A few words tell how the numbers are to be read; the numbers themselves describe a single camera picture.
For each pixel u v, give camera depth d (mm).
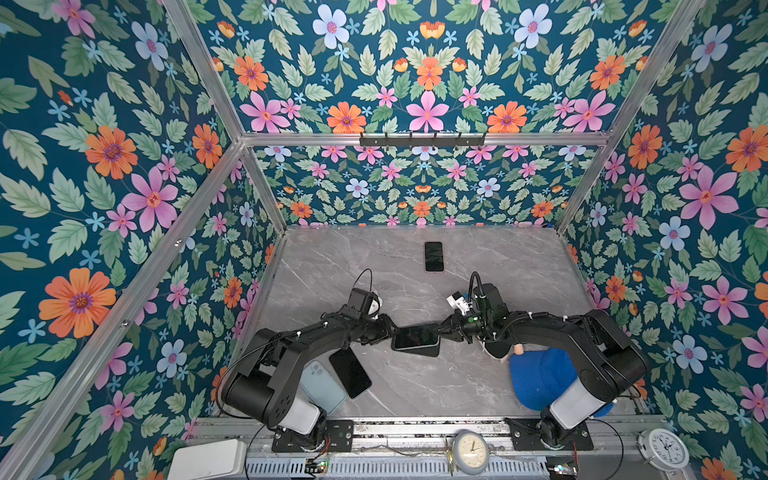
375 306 777
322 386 832
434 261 1149
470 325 780
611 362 481
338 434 736
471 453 682
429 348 829
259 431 732
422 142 932
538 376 802
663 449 689
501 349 836
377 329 799
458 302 862
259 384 445
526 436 731
